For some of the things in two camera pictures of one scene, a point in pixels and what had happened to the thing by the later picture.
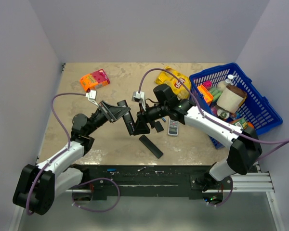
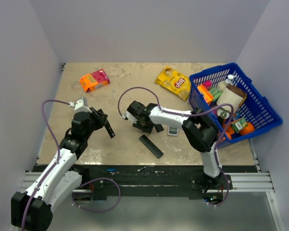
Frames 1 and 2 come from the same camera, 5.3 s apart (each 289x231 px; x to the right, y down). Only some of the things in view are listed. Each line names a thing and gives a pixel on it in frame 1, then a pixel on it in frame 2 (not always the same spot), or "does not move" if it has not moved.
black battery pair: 144,167 does not move
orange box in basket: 206,95 does not move
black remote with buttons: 127,117 to 109,129
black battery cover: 158,126 does not move
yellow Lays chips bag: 165,77 does not move
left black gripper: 113,112 to 100,118
